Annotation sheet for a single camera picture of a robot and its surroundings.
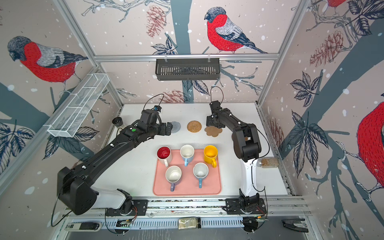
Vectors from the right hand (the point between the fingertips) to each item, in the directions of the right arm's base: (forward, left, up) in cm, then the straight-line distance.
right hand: (212, 122), depth 103 cm
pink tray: (-41, +15, -7) cm, 44 cm away
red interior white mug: (-25, +31, -2) cm, 39 cm away
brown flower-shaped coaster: (-4, -1, -4) cm, 6 cm away
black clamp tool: (-56, -34, -4) cm, 66 cm away
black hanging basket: (+31, +20, +23) cm, 44 cm away
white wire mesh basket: (-19, +73, +27) cm, 80 cm away
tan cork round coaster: (-1, +13, -5) cm, 14 cm away
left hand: (-15, +27, +18) cm, 35 cm away
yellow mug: (-23, +2, -2) cm, 23 cm away
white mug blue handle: (-33, +8, -4) cm, 34 cm away
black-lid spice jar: (-7, +63, +8) cm, 64 cm away
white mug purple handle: (-36, +23, -4) cm, 43 cm away
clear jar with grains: (-28, -31, 0) cm, 42 cm away
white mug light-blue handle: (-22, +16, -3) cm, 28 cm away
